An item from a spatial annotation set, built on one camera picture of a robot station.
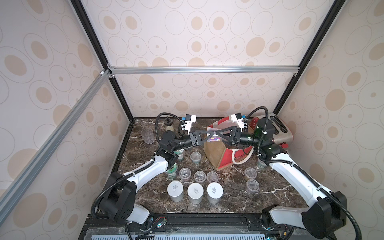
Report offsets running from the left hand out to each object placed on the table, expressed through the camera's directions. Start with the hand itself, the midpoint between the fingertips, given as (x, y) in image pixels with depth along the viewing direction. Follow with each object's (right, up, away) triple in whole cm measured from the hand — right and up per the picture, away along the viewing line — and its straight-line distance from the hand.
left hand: (216, 137), depth 62 cm
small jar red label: (-14, -21, +21) cm, 33 cm away
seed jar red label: (+23, -21, +23) cm, 39 cm away
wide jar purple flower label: (-22, -20, +21) cm, 36 cm away
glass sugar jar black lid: (-28, +9, +41) cm, 50 cm away
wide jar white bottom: (-9, -27, +12) cm, 31 cm away
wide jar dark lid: (+1, -28, +12) cm, 30 cm away
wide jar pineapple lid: (-18, -11, +29) cm, 36 cm away
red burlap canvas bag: (+6, -9, +15) cm, 19 cm away
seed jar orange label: (-6, -23, +21) cm, 31 cm away
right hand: (+4, +1, +4) cm, 6 cm away
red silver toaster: (+43, +1, +25) cm, 50 cm away
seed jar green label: (-8, -13, +30) cm, 34 cm away
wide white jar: (-19, -28, +14) cm, 36 cm away
